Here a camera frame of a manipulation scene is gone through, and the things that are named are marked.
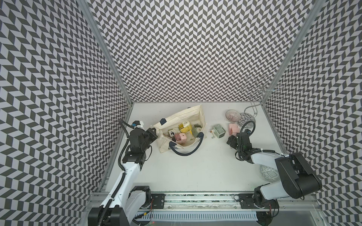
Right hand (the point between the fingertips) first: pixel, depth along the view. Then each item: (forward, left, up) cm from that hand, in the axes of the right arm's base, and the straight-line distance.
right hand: (233, 142), depth 94 cm
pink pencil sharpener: (+8, -1, +4) cm, 9 cm away
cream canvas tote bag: (-1, +43, +18) cm, 47 cm away
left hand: (0, +49, +17) cm, 52 cm away
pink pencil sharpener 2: (0, +35, +7) cm, 36 cm away
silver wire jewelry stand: (+17, -10, +32) cm, 37 cm away
